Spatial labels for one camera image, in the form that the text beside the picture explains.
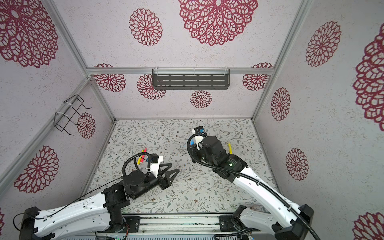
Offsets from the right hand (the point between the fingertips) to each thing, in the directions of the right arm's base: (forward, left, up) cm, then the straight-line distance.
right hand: (189, 143), depth 69 cm
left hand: (-10, +6, -7) cm, 14 cm away
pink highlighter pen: (+14, +32, -29) cm, 46 cm away
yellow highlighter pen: (+5, +34, -28) cm, 44 cm away
